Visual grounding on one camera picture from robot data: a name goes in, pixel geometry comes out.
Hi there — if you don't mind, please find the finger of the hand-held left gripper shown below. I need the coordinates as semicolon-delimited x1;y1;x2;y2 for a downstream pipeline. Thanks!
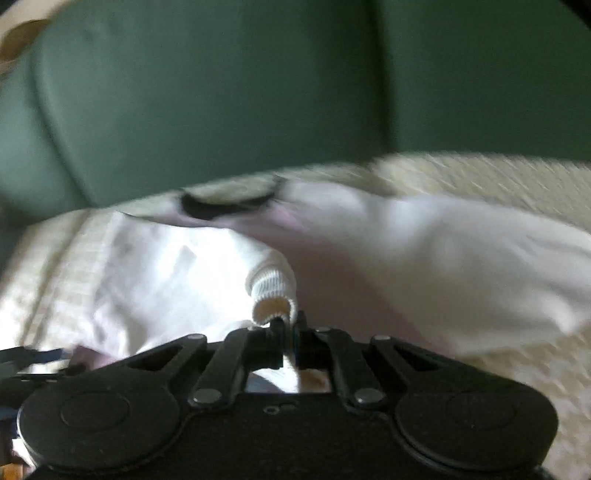
0;345;71;366
0;364;89;385

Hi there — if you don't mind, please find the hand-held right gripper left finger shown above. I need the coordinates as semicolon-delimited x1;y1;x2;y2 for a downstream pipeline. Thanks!
127;316;286;409

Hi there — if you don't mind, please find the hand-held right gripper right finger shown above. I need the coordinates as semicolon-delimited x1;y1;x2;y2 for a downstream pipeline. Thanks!
290;310;441;411

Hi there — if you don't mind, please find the purple and white sweatshirt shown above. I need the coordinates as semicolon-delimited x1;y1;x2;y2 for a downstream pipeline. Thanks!
88;182;591;395

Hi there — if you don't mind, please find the green sofa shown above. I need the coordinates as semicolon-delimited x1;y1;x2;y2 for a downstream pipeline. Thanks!
0;0;591;227

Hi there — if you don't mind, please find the pale cloth with brown edge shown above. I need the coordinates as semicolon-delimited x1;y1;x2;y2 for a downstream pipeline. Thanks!
0;0;77;77

